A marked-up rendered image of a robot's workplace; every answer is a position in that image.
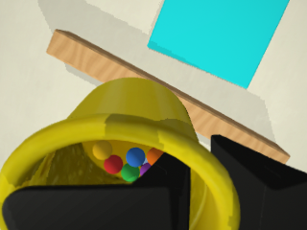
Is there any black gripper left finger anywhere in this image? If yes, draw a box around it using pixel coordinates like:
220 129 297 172
2 152 191 230

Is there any light brown wooden plank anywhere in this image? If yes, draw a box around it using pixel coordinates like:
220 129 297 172
46 29 291 164

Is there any purple marble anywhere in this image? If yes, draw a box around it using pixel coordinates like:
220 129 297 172
140 163 151 175

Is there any red marble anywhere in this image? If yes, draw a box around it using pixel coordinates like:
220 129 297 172
104 155 123 173

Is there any orange marble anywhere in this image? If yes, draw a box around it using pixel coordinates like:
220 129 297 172
147 148 164 166

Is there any green marble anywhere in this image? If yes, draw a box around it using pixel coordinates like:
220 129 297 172
121 164 140 181

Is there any blue marble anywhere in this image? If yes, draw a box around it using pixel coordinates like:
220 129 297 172
126 148 146 167

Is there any yellow marble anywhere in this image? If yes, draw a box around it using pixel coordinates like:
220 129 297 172
93 140 112 160

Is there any yellow cup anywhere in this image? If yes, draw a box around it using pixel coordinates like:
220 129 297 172
0 78 241 230

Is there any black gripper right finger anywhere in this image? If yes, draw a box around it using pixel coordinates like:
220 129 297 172
210 134 307 230

